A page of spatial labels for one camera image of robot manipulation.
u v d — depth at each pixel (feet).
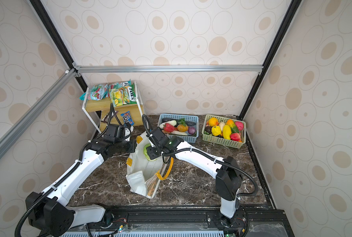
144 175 2.23
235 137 3.18
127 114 3.18
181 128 3.38
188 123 3.69
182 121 3.59
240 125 3.38
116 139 2.01
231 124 3.38
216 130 3.35
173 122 3.48
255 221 2.43
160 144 1.95
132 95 2.72
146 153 2.56
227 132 3.27
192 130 3.48
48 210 1.26
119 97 2.61
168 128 3.47
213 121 3.48
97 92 2.67
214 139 3.29
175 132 3.45
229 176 1.46
